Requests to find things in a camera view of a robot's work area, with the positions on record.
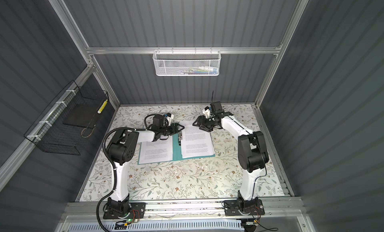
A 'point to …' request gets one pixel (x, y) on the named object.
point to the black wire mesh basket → (61, 127)
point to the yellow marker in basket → (102, 106)
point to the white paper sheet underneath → (195, 142)
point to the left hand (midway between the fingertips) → (182, 128)
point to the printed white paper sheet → (156, 151)
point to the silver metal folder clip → (180, 138)
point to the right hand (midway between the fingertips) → (197, 126)
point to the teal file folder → (177, 151)
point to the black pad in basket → (81, 114)
